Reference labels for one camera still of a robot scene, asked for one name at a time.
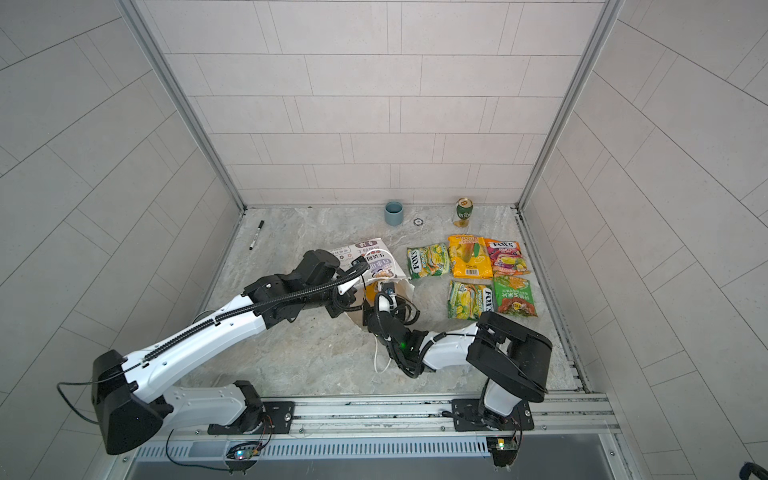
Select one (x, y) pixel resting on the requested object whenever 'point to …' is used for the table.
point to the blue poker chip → (418, 221)
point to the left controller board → (244, 450)
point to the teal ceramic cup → (394, 213)
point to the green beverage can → (464, 208)
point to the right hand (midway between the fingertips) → (372, 302)
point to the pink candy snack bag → (506, 257)
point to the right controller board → (504, 449)
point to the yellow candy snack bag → (470, 257)
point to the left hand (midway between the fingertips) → (363, 287)
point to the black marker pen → (255, 235)
